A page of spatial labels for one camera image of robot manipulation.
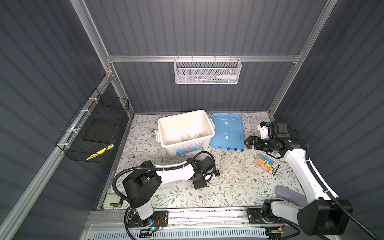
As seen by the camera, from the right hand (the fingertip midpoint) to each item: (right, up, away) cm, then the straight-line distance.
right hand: (254, 143), depth 80 cm
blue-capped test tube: (-10, -3, +1) cm, 11 cm away
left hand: (-29, -22, +5) cm, 36 cm away
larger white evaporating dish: (-39, +3, +25) cm, 47 cm away
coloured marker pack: (+13, -14, +11) cm, 22 cm away
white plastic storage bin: (-49, +8, +18) cm, 53 cm away
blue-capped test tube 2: (-7, -4, +1) cm, 8 cm away
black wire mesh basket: (-80, +6, -12) cm, 81 cm away
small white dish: (-31, +3, +19) cm, 36 cm away
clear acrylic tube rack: (-9, -15, +10) cm, 21 cm away
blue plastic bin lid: (-9, +6, +28) cm, 30 cm away
